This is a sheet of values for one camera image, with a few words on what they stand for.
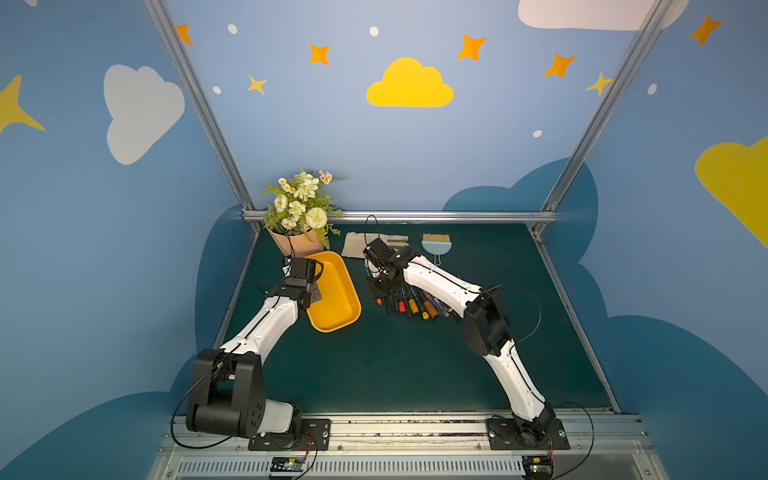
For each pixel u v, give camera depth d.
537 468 0.73
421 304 0.98
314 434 0.75
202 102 0.84
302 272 0.69
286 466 0.72
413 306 0.98
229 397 0.42
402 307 0.97
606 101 0.85
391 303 0.98
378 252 0.76
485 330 0.57
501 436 0.74
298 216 0.87
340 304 0.97
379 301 0.92
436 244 1.18
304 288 0.69
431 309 0.95
